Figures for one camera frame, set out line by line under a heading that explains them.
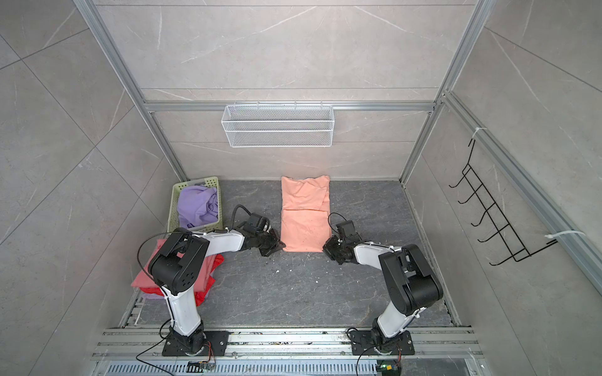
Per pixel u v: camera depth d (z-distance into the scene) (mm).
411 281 468
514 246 612
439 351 756
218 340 735
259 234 817
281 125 1006
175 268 501
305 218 1034
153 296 822
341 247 733
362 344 730
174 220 1072
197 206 1032
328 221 1011
